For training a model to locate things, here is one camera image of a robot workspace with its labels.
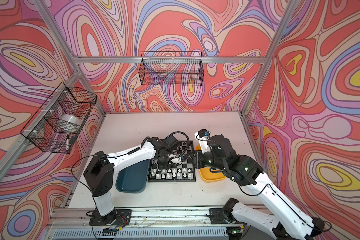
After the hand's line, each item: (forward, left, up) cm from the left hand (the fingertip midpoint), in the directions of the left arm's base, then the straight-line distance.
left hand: (169, 163), depth 85 cm
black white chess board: (-1, -7, -5) cm, 9 cm away
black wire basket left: (+9, +56, +23) cm, 61 cm away
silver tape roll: (+12, +48, +25) cm, 56 cm away
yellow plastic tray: (-5, -22, -5) cm, 23 cm away
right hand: (-8, -11, +21) cm, 25 cm away
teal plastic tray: (-7, +22, -7) cm, 24 cm away
